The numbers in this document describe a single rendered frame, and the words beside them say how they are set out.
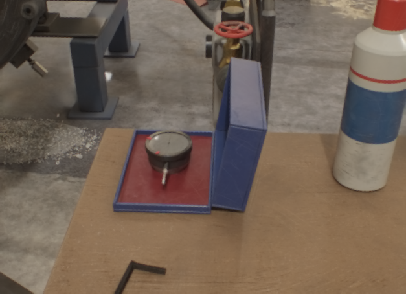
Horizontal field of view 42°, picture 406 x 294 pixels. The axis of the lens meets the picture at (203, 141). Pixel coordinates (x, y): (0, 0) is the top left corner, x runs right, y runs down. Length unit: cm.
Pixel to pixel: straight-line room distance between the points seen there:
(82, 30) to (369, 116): 124
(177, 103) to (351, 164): 121
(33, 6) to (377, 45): 88
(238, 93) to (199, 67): 146
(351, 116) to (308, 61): 152
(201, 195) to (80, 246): 15
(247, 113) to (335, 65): 157
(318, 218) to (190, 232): 14
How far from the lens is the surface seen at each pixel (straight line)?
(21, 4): 129
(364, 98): 59
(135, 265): 54
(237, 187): 57
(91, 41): 165
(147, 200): 62
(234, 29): 100
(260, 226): 59
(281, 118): 172
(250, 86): 61
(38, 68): 148
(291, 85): 193
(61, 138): 165
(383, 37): 58
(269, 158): 69
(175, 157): 63
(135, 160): 68
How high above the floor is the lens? 86
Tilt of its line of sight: 33 degrees down
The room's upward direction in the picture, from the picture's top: straight up
